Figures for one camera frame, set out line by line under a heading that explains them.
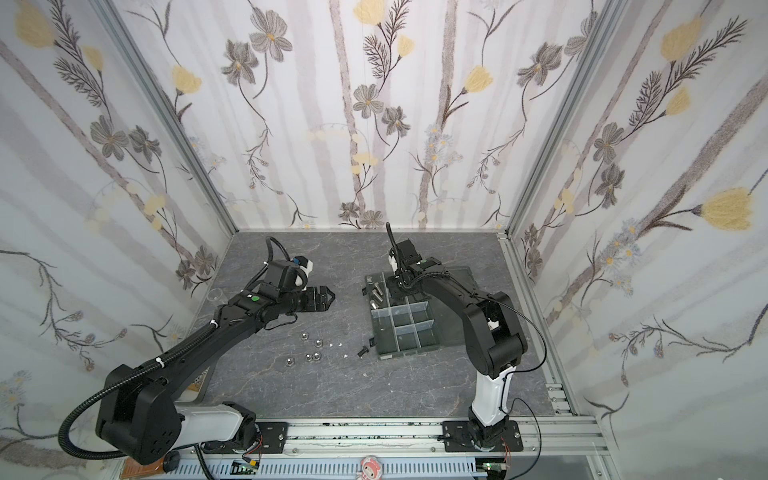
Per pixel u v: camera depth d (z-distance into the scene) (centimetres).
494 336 49
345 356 88
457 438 73
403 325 90
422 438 76
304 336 91
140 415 40
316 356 87
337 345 91
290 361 86
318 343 89
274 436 74
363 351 88
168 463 67
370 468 67
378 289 101
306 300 74
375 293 100
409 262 73
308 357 87
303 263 76
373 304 95
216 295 96
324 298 75
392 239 75
